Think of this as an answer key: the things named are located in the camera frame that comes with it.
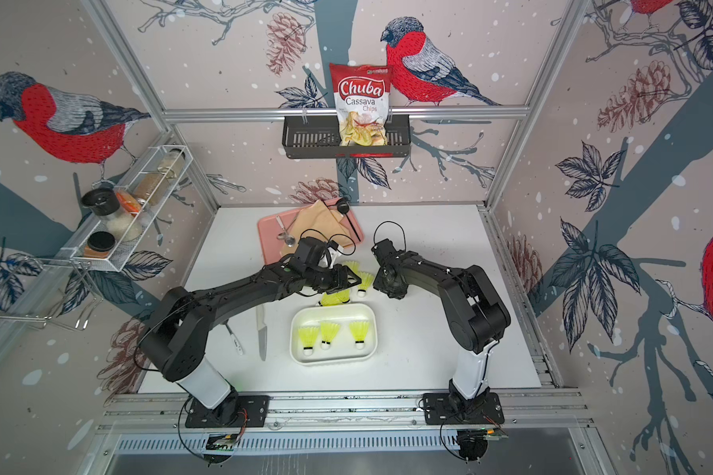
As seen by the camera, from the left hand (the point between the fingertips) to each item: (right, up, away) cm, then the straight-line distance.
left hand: (362, 278), depth 83 cm
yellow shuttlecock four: (-10, -16, +2) cm, 19 cm away
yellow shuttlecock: (-16, -17, 0) cm, 23 cm away
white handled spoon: (-30, +12, +27) cm, 42 cm away
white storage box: (-8, -17, +3) cm, 19 cm away
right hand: (+7, -5, +13) cm, 15 cm away
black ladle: (-8, +23, +35) cm, 43 cm away
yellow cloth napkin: (-19, +18, +31) cm, 40 cm away
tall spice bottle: (-56, +26, -6) cm, 62 cm away
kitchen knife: (-30, -17, +4) cm, 35 cm away
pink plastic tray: (-35, +14, +31) cm, 49 cm away
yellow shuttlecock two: (-1, -15, 0) cm, 15 cm away
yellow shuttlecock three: (-9, -8, +7) cm, 14 cm away
